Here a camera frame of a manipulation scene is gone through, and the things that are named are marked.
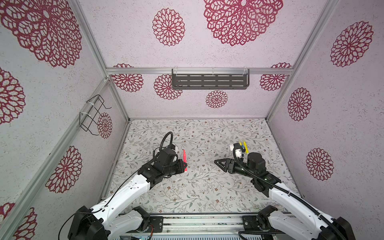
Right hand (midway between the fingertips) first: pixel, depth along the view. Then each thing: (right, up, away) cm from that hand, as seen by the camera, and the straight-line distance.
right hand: (216, 160), depth 74 cm
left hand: (-15, -4, +5) cm, 17 cm away
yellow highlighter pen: (+25, +4, +29) cm, 39 cm away
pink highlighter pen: (-16, 0, +6) cm, 17 cm away
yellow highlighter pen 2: (+22, +6, +32) cm, 39 cm away
